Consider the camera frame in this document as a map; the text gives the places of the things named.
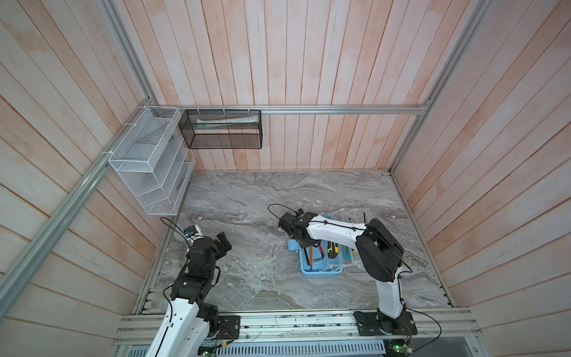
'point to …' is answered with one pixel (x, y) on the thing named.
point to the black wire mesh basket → (222, 129)
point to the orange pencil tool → (311, 255)
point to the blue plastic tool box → (326, 258)
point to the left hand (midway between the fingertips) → (215, 242)
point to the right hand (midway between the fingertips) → (313, 236)
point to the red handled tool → (322, 255)
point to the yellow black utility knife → (332, 249)
